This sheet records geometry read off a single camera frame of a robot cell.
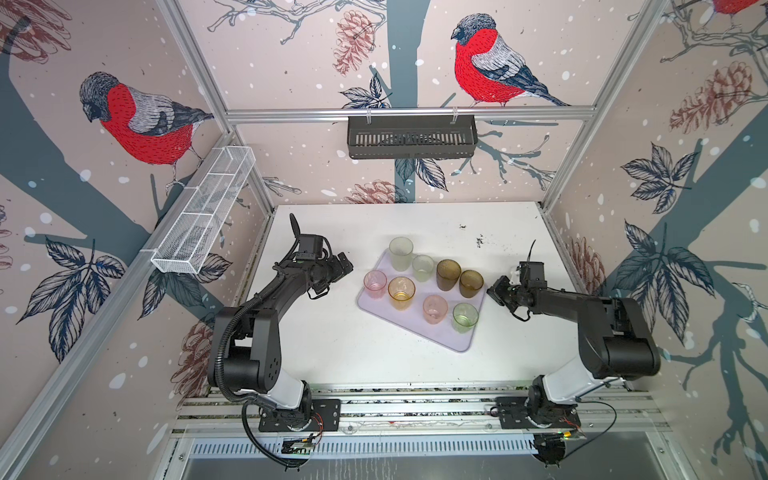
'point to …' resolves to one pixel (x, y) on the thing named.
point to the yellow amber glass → (401, 290)
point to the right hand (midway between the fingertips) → (486, 290)
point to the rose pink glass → (375, 281)
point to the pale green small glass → (422, 266)
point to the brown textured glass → (471, 281)
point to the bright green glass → (464, 317)
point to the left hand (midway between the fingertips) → (342, 270)
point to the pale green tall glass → (401, 248)
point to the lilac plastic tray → (415, 299)
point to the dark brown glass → (448, 272)
